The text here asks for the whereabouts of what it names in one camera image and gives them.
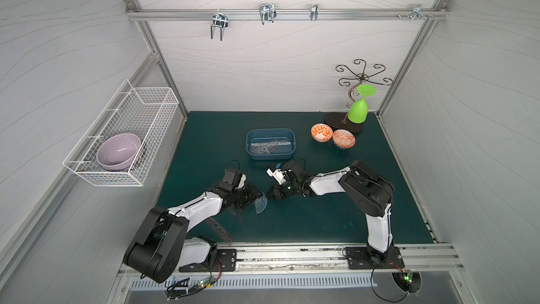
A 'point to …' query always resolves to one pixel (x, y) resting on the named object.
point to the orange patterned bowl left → (321, 132)
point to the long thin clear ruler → (273, 143)
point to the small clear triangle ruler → (238, 213)
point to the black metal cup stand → (339, 121)
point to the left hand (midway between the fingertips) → (261, 198)
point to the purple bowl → (117, 152)
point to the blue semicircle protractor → (261, 203)
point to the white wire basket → (146, 112)
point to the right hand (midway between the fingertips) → (266, 196)
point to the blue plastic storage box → (270, 135)
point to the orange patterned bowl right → (344, 139)
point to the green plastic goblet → (358, 110)
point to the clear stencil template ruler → (262, 149)
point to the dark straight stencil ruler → (221, 231)
